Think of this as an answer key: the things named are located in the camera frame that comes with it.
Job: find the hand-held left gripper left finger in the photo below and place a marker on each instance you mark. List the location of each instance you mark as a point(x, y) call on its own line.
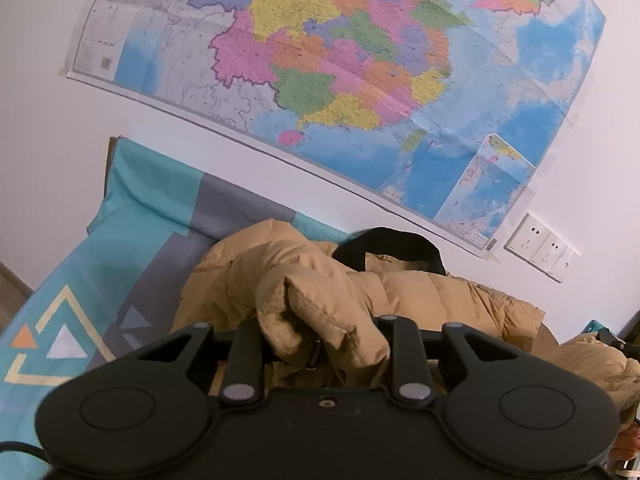
point(247, 352)

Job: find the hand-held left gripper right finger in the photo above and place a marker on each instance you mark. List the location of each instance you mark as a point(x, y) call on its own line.
point(406, 355)

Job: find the tan puffer jacket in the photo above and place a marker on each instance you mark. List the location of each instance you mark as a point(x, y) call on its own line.
point(300, 280)

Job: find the person's right hand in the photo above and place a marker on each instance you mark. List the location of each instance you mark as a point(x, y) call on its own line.
point(627, 447)

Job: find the teal grey patterned bed sheet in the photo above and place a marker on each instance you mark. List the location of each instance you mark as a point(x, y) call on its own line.
point(125, 240)

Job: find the blue plastic basket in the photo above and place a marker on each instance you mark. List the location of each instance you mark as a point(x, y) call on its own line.
point(594, 326)

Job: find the white wall socket plate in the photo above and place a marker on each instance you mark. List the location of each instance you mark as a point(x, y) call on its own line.
point(550, 251)
point(565, 265)
point(527, 234)

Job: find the wooden bed frame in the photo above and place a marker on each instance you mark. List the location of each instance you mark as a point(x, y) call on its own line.
point(114, 160)

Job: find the colourful wall map poster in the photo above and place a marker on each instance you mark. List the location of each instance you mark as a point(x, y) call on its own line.
point(350, 60)

